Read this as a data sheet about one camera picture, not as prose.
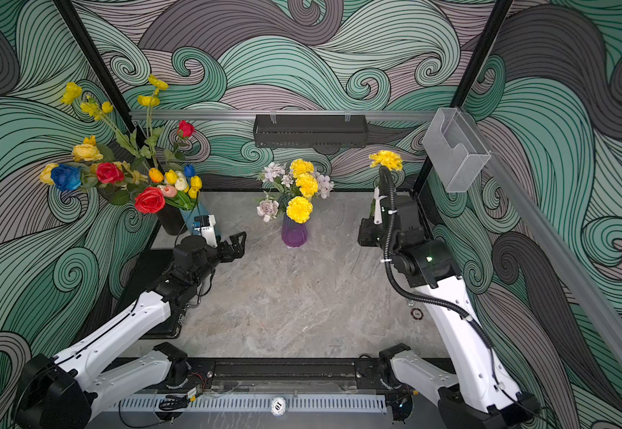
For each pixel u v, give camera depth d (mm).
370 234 582
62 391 376
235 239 715
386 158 573
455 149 779
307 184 742
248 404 634
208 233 692
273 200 781
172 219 1003
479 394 351
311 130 946
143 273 1007
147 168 880
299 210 731
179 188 760
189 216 844
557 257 536
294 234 1063
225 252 701
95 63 798
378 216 570
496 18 716
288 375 745
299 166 778
